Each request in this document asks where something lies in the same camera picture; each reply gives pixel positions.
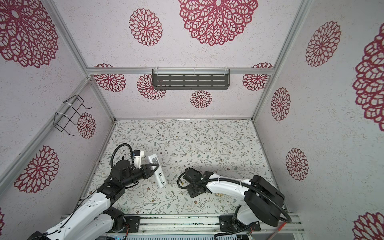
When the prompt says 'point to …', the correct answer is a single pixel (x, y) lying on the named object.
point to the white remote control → (153, 159)
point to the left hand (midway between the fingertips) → (158, 167)
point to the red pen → (280, 226)
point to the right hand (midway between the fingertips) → (191, 189)
